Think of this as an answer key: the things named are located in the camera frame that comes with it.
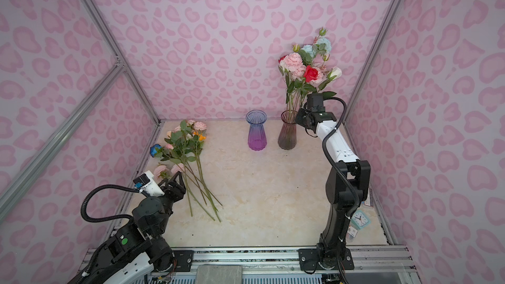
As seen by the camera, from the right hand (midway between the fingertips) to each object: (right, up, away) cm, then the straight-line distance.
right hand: (300, 114), depth 91 cm
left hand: (-49, -23, -21) cm, 58 cm away
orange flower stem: (-51, -11, +18) cm, 55 cm away
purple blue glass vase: (-21, -12, +23) cm, 33 cm away
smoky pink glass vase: (-5, -9, +6) cm, 12 cm away
